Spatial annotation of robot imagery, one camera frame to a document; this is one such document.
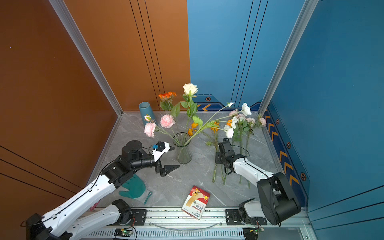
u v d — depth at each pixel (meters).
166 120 0.73
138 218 0.74
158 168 0.60
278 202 0.42
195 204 0.74
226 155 0.69
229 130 0.60
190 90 0.72
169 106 0.77
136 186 0.82
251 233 0.70
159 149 0.56
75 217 0.44
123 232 0.70
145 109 0.95
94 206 0.48
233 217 0.72
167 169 0.59
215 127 0.65
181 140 0.83
